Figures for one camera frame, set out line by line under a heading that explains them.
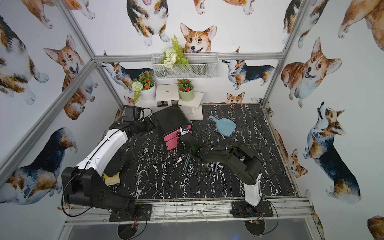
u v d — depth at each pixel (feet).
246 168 1.59
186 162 2.96
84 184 1.36
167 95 3.22
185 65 2.75
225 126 3.53
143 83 3.06
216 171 2.88
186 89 3.12
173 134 2.79
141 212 2.41
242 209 2.41
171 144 2.90
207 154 2.09
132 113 2.11
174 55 2.56
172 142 2.90
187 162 2.96
